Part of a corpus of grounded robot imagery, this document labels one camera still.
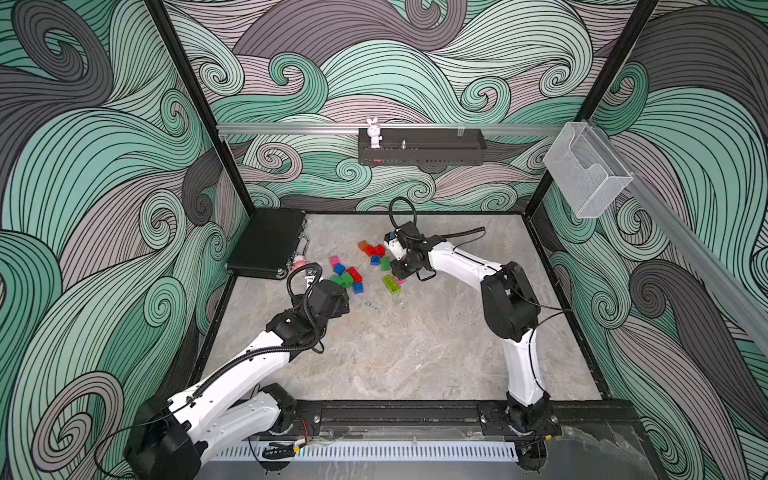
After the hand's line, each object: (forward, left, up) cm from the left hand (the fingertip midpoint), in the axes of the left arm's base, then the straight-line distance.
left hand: (328, 290), depth 80 cm
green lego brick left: (+12, -3, -13) cm, 18 cm away
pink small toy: (+20, +15, -14) cm, 28 cm away
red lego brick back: (+24, -14, -12) cm, 30 cm away
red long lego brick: (+13, -7, -15) cm, 21 cm away
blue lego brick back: (+21, -13, -15) cm, 29 cm away
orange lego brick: (+29, -8, -15) cm, 33 cm away
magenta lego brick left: (+21, +2, -15) cm, 26 cm away
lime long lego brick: (+11, -19, -14) cm, 26 cm away
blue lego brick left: (+16, 0, -14) cm, 21 cm away
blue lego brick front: (+10, -7, -15) cm, 19 cm away
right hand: (+14, -20, -11) cm, 26 cm away
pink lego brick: (+11, -21, -14) cm, 28 cm away
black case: (+27, +27, -12) cm, 40 cm away
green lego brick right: (+17, -16, -11) cm, 26 cm away
